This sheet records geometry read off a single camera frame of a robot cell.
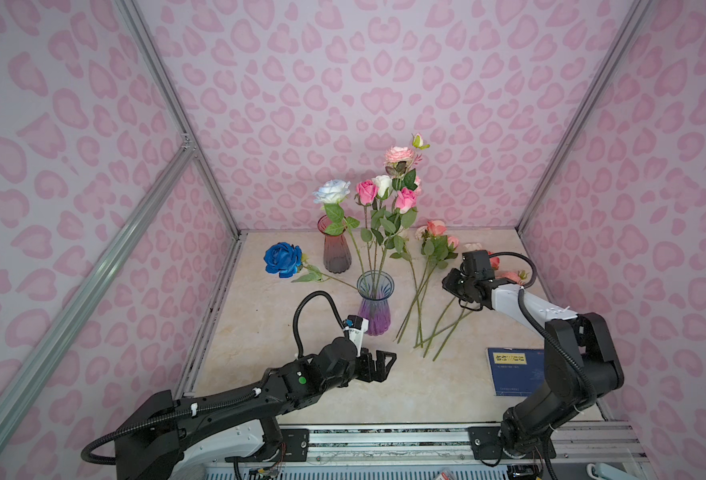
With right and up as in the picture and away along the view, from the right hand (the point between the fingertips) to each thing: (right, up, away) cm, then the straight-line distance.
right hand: (447, 277), depth 94 cm
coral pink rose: (0, +10, +15) cm, 18 cm away
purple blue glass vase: (-23, -2, -11) cm, 26 cm away
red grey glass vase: (-35, +7, +7) cm, 36 cm away
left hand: (-20, -17, -19) cm, 33 cm away
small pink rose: (+21, 0, +6) cm, 22 cm away
